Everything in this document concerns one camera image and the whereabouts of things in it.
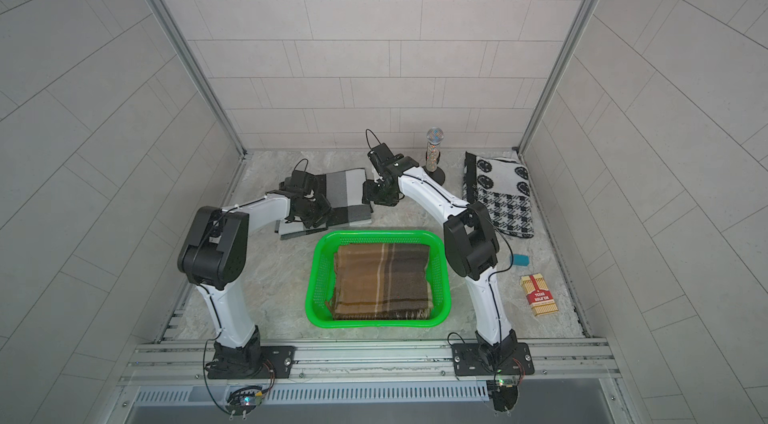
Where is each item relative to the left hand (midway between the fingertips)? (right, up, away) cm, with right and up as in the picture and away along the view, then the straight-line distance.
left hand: (338, 208), depth 100 cm
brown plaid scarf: (+16, -18, -19) cm, 30 cm away
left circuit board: (-14, -38, -34) cm, 53 cm away
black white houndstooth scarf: (+56, +8, +2) cm, 57 cm away
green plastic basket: (0, -14, -21) cm, 26 cm away
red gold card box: (+59, -21, -19) cm, 65 cm away
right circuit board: (+45, -39, -32) cm, 67 cm away
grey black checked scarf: (+2, +5, +2) cm, 6 cm away
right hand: (+11, +4, -8) cm, 14 cm away
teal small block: (+57, -14, -11) cm, 60 cm away
